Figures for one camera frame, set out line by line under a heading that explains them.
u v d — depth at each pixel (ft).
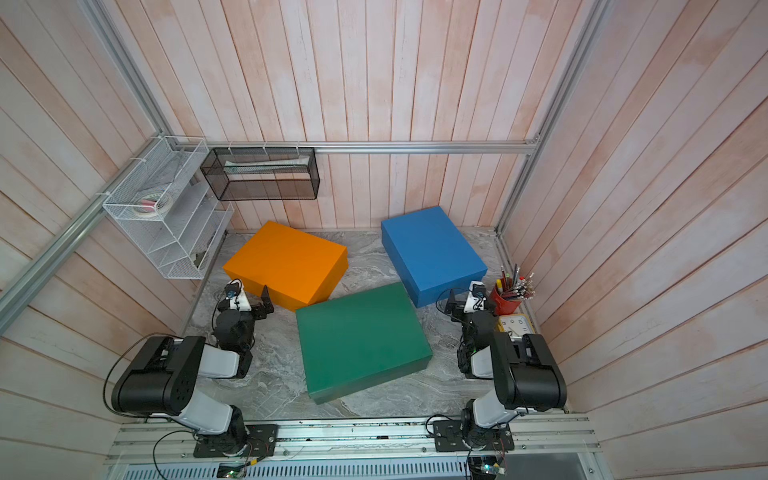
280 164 2.91
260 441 2.39
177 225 2.59
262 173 3.51
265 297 2.76
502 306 2.95
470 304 2.60
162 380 1.48
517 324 3.02
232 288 2.59
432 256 3.41
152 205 2.41
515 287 2.69
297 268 3.11
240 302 2.51
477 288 2.51
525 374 1.51
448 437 2.40
